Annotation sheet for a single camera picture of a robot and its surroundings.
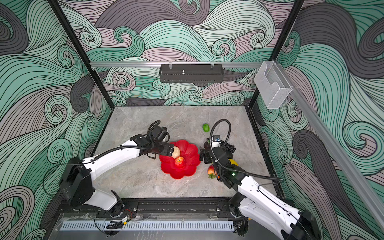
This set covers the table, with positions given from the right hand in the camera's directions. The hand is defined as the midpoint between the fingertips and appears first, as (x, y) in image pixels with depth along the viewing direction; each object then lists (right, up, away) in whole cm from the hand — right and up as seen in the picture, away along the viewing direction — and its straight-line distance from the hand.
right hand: (208, 147), depth 79 cm
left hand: (-23, -1, +5) cm, 23 cm away
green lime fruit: (+2, +9, +25) cm, 27 cm away
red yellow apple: (+2, -14, +3) cm, 15 cm away
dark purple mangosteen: (+1, -1, +13) cm, 13 cm away
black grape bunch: (+16, -3, +15) cm, 23 cm away
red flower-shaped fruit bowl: (-10, -6, +14) cm, 18 cm away
